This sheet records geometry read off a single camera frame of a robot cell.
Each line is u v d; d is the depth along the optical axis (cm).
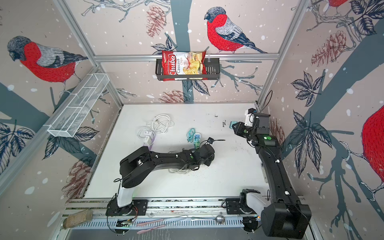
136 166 51
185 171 83
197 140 92
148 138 90
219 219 69
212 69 95
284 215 39
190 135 100
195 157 68
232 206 74
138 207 73
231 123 80
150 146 95
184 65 88
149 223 70
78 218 67
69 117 75
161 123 107
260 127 57
